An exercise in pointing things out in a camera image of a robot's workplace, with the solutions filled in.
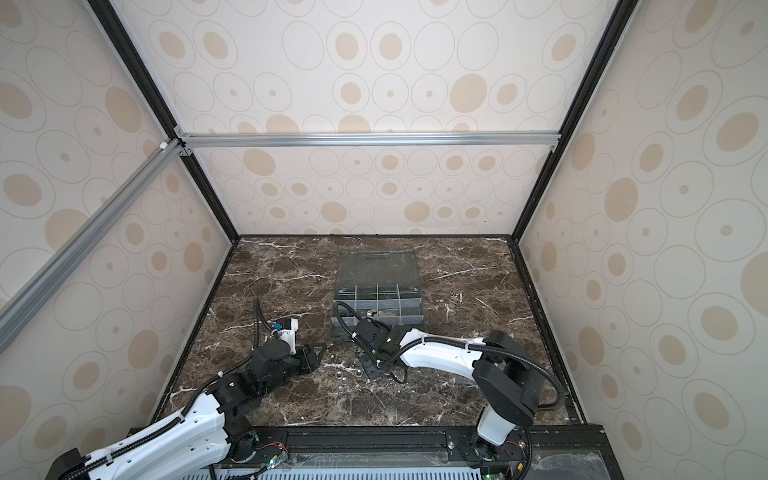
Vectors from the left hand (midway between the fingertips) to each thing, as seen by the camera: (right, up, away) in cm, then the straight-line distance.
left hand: (329, 345), depth 79 cm
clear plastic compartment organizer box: (+12, +14, +28) cm, 34 cm away
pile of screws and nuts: (+5, -11, +5) cm, 13 cm away
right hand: (+12, -7, +6) cm, 15 cm away
